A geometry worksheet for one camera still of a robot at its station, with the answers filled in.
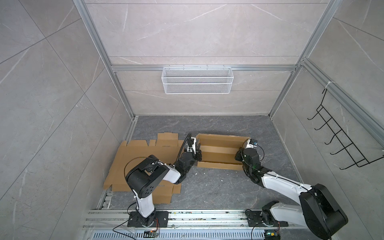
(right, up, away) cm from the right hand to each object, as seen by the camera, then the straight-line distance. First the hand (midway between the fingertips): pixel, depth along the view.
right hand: (238, 146), depth 89 cm
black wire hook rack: (+39, +4, -27) cm, 48 cm away
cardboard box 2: (-48, -3, +15) cm, 50 cm away
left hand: (-23, +2, 0) cm, 23 cm away
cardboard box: (-10, -5, +12) cm, 16 cm away
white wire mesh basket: (-25, +44, +11) cm, 52 cm away
